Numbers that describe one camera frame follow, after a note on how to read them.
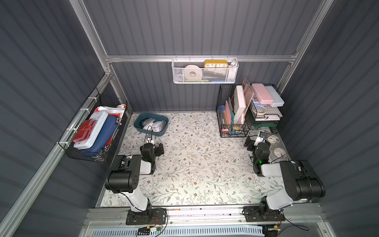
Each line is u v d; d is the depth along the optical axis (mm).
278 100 962
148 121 1119
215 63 871
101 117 694
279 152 957
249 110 925
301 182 459
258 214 731
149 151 752
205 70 892
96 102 788
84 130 629
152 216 728
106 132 680
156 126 1051
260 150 713
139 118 1121
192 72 858
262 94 970
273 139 1020
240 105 904
